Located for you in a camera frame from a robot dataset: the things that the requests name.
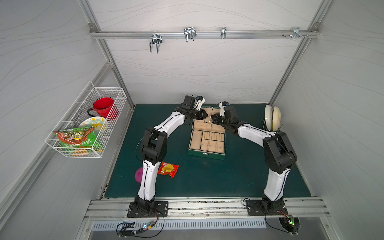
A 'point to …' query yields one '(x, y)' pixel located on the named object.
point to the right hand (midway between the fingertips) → (212, 114)
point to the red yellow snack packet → (166, 168)
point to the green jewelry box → (207, 139)
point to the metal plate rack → (263, 120)
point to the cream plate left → (269, 116)
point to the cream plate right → (276, 119)
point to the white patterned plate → (98, 123)
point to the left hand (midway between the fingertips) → (207, 114)
